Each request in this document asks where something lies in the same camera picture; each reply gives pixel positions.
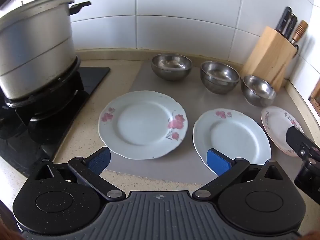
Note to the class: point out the large white floral plate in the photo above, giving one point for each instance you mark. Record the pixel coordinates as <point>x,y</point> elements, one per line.
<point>140,125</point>

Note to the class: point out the medium white floral plate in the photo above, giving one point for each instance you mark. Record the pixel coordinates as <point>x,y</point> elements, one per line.
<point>235,137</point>

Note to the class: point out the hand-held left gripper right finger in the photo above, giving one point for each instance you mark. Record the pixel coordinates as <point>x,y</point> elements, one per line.
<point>218,161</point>

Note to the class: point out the wooden knife block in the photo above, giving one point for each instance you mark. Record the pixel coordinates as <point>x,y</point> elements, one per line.
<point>270,55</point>

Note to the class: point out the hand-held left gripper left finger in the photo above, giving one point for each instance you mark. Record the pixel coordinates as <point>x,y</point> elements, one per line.
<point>100,158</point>

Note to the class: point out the medium stainless steel bowl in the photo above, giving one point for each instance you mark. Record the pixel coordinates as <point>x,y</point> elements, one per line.
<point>220,76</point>

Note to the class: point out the black burner pan support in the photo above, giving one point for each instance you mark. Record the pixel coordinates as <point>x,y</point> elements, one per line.
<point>57,92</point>

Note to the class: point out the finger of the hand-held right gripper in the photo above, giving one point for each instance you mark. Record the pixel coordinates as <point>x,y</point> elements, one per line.
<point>297,137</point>

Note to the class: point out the grey counter mat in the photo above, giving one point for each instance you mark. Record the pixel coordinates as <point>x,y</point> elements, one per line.
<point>191,97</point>

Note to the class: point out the small white floral plate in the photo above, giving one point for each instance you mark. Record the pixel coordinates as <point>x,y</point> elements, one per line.
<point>275,122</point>

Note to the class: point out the wide stainless steel bowl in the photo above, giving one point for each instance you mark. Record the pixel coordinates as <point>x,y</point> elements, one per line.
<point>171,66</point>

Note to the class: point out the large aluminium steamer pot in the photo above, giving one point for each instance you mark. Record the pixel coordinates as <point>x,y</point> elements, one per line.
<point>32,50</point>

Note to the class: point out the small stainless steel bowl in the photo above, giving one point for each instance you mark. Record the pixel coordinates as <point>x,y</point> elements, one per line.
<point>258,91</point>

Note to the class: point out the wooden window frame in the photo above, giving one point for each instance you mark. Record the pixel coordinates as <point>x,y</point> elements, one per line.
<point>315,97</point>

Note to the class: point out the black glass gas stove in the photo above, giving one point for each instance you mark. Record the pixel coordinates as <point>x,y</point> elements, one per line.
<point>92,76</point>

